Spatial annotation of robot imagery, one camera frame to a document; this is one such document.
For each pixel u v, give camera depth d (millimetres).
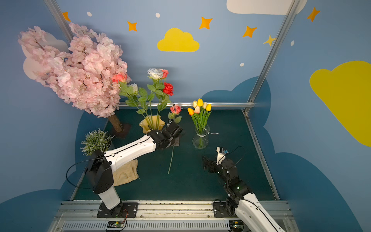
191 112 805
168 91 783
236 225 730
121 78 713
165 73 784
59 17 722
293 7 693
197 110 818
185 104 1388
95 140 820
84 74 594
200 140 929
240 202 547
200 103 808
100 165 492
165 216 733
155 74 716
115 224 718
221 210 746
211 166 714
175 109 886
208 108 840
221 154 705
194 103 839
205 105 861
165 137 622
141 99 800
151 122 885
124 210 731
